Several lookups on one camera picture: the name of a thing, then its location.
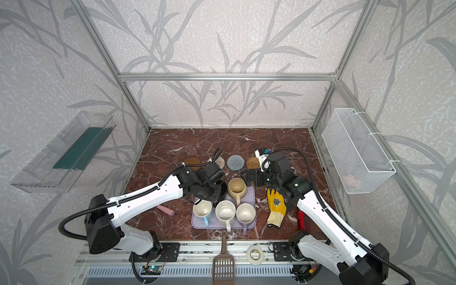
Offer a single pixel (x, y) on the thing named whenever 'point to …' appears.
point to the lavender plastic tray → (215, 222)
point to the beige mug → (237, 187)
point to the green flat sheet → (85, 148)
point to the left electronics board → (151, 270)
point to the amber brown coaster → (193, 161)
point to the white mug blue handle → (203, 208)
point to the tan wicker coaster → (253, 162)
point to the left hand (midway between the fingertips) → (220, 192)
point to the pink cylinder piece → (171, 213)
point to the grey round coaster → (236, 162)
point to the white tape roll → (255, 255)
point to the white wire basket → (360, 162)
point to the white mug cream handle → (225, 211)
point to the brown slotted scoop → (223, 268)
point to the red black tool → (303, 221)
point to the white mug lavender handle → (246, 214)
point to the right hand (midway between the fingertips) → (249, 167)
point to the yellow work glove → (276, 208)
